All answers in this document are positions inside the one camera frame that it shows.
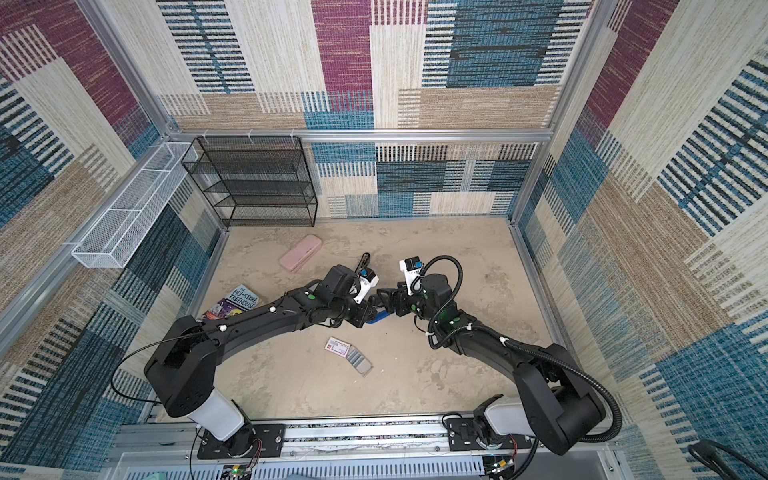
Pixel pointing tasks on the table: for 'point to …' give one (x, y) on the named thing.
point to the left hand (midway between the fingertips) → (376, 308)
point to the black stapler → (363, 262)
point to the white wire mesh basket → (113, 237)
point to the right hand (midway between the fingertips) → (388, 291)
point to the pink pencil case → (300, 252)
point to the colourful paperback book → (236, 302)
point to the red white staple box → (338, 346)
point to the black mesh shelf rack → (255, 181)
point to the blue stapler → (380, 316)
